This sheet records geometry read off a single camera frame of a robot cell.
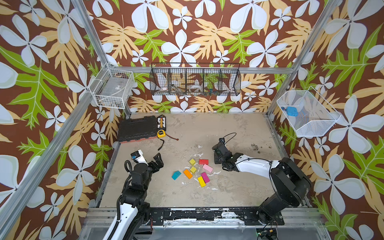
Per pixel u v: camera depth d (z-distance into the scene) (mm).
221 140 822
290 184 453
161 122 1124
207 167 906
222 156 707
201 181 858
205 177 876
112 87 864
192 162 923
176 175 879
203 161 935
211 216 752
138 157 676
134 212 535
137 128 1093
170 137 1053
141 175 572
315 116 778
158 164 722
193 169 883
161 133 1045
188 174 884
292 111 862
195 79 982
